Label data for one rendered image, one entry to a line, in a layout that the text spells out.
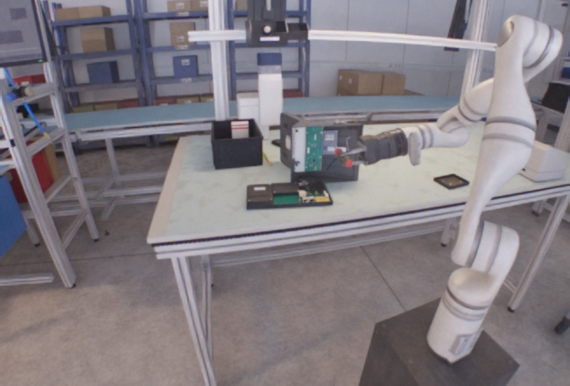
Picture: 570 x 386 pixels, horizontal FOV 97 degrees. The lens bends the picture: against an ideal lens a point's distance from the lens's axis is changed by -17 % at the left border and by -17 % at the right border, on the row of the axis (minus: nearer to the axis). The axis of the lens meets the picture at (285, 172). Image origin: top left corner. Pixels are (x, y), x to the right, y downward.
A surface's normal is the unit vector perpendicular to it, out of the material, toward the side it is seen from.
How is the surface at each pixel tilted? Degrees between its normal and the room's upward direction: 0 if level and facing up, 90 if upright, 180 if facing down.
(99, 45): 90
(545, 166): 90
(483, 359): 0
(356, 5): 90
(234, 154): 90
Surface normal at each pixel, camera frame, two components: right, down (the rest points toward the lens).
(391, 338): 0.00, -0.91
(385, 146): 0.00, 0.44
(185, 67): 0.22, 0.40
